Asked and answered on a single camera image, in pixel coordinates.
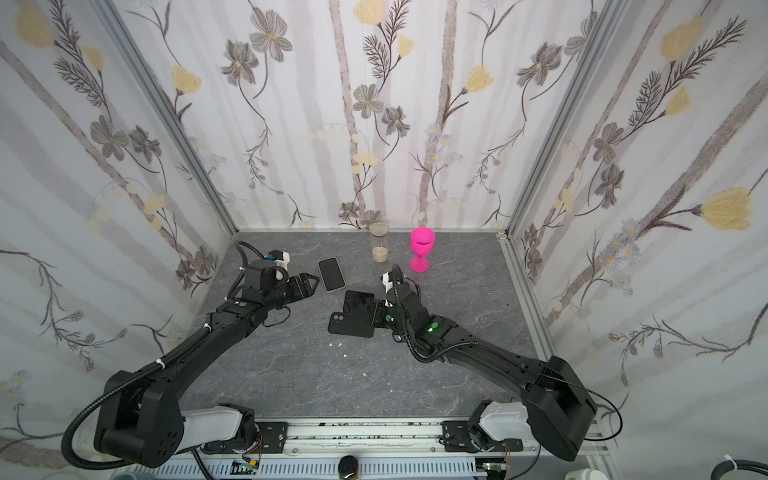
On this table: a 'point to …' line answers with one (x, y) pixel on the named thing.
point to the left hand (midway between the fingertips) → (307, 273)
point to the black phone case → (352, 324)
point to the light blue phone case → (331, 274)
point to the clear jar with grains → (379, 236)
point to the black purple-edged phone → (331, 274)
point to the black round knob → (348, 466)
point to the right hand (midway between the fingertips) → (358, 300)
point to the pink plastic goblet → (422, 241)
